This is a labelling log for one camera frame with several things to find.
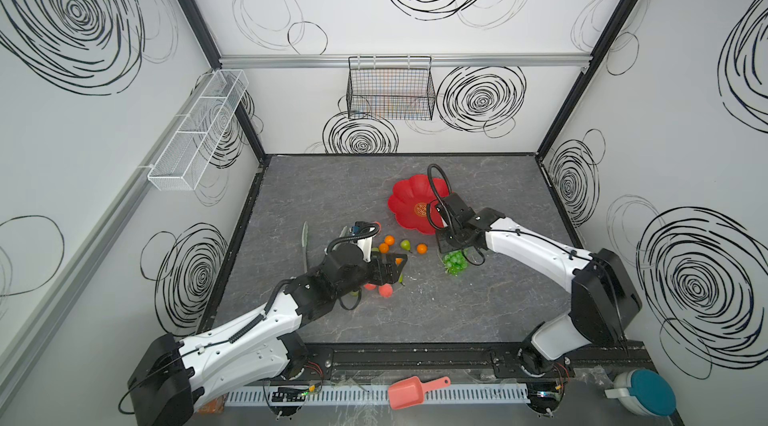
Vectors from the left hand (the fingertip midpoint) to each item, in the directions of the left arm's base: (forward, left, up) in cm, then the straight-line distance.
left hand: (398, 257), depth 74 cm
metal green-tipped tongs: (+14, +30, -15) cm, 36 cm away
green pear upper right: (+12, -2, -16) cm, 20 cm away
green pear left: (+9, +7, -17) cm, 20 cm away
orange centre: (-2, 0, +1) cm, 2 cm away
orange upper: (+13, +3, -15) cm, 20 cm away
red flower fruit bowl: (+29, -5, -15) cm, 33 cm away
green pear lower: (-7, -1, +3) cm, 7 cm away
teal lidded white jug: (-25, -55, -10) cm, 61 cm away
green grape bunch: (+5, -17, -14) cm, 23 cm away
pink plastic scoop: (-27, -3, -16) cm, 31 cm away
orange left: (+10, +5, -16) cm, 19 cm away
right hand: (+9, -12, -9) cm, 18 cm away
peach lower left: (-9, +6, +3) cm, 11 cm away
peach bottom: (-4, +3, -14) cm, 14 cm away
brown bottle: (-31, +40, -12) cm, 52 cm away
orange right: (+11, -8, -16) cm, 20 cm away
